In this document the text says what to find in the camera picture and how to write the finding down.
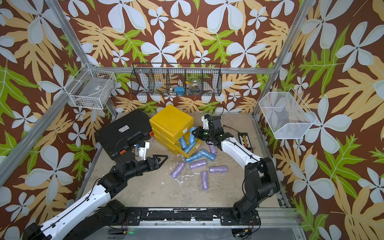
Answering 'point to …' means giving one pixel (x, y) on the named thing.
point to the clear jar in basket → (195, 87)
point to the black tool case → (124, 134)
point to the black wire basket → (176, 79)
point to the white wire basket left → (91, 88)
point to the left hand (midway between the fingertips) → (165, 157)
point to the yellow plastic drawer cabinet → (169, 125)
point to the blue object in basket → (180, 90)
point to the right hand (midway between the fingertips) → (191, 131)
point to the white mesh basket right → (286, 117)
